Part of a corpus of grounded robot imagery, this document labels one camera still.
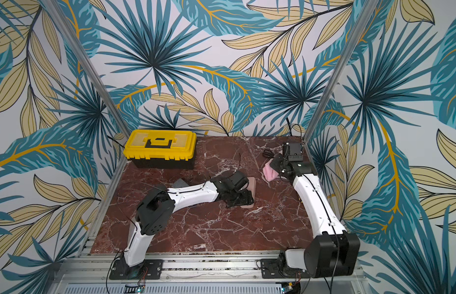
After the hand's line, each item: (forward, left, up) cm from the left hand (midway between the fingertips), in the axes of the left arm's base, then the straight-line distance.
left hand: (248, 204), depth 86 cm
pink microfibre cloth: (+7, -8, +15) cm, 19 cm away
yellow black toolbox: (+24, +46, +11) cm, 53 cm away
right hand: (+13, -11, +16) cm, 24 cm away
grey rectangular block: (+12, +35, -3) cm, 37 cm away
